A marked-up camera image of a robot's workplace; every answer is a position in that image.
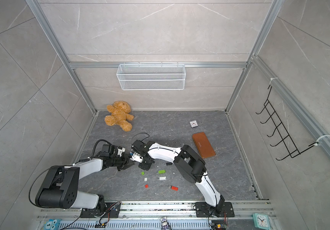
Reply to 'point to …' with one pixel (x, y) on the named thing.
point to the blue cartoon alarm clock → (52, 224)
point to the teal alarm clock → (261, 221)
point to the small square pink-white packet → (194, 123)
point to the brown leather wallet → (203, 145)
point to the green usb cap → (142, 173)
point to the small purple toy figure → (165, 224)
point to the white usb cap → (145, 179)
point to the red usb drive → (174, 188)
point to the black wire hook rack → (285, 141)
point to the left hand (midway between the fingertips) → (137, 159)
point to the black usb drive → (169, 163)
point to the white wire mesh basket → (151, 77)
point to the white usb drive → (162, 178)
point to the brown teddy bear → (120, 116)
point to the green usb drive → (161, 171)
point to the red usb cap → (146, 186)
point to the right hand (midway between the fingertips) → (147, 165)
